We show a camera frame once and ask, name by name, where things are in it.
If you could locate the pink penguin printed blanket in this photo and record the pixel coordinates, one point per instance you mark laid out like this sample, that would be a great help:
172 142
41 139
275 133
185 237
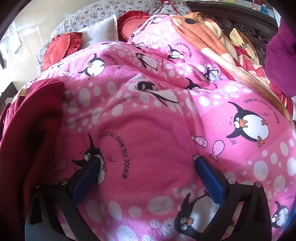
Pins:
157 120

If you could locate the small red heart cushion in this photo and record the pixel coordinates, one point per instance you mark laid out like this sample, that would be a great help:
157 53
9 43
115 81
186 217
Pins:
131 24

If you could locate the dark red sweater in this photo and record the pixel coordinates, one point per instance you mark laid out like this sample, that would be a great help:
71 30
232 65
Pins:
30 139

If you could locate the orange printed blanket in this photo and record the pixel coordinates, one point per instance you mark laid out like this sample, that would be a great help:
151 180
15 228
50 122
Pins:
212 39

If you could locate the magenta cloth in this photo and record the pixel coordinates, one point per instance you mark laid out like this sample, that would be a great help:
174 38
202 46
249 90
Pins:
281 53

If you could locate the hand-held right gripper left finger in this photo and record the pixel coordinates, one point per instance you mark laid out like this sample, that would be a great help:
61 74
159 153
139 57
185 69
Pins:
85 179

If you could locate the dark carved wooden headboard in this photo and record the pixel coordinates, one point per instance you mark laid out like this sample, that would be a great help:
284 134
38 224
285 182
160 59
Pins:
245 22

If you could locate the large red heart cushion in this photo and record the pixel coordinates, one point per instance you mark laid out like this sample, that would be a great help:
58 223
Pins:
59 49

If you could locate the large floral pillow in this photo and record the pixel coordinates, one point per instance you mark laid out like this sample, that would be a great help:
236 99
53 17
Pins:
97 9

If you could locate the small floral pillow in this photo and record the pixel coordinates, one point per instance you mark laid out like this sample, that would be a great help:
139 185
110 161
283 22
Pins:
42 56

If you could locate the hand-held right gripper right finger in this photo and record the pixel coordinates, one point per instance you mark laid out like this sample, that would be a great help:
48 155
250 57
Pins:
209 179

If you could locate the white pillow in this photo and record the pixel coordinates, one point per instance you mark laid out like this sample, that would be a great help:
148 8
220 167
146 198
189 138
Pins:
98 30

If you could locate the wall calendar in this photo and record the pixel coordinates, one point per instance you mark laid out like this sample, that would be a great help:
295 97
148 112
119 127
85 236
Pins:
15 37

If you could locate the dark wooden side table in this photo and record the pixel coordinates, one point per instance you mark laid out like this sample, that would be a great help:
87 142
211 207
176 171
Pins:
7 97

